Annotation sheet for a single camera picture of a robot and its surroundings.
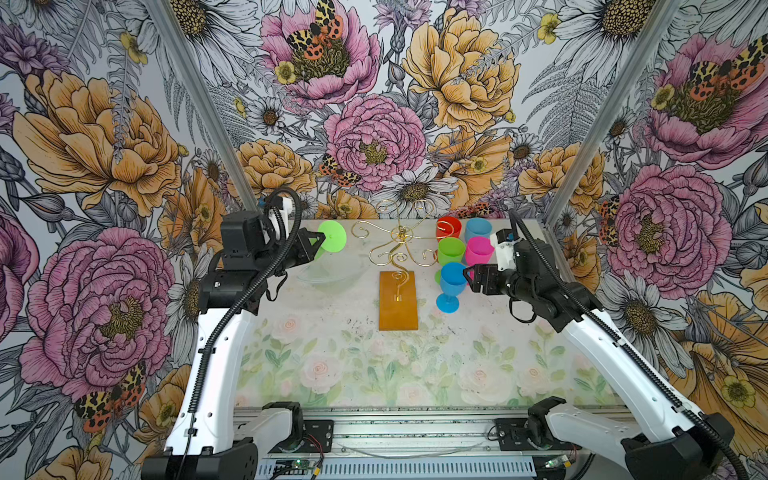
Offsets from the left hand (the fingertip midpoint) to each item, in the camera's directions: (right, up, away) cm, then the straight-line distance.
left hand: (325, 247), depth 68 cm
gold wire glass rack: (+17, +3, +8) cm, 19 cm away
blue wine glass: (+31, -10, +17) cm, 37 cm away
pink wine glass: (+40, -1, +22) cm, 46 cm away
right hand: (+36, -8, +8) cm, 38 cm away
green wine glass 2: (+2, +2, +2) cm, 3 cm away
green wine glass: (+33, -1, +27) cm, 43 cm away
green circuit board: (-5, -50, +3) cm, 50 cm away
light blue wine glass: (+44, +7, +34) cm, 56 cm away
